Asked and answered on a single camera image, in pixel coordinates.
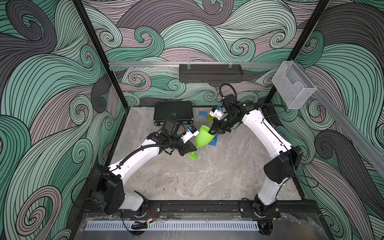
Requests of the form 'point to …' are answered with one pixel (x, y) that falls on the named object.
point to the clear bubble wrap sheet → (169, 164)
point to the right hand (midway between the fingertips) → (207, 134)
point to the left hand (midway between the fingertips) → (195, 146)
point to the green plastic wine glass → (203, 138)
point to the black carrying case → (183, 111)
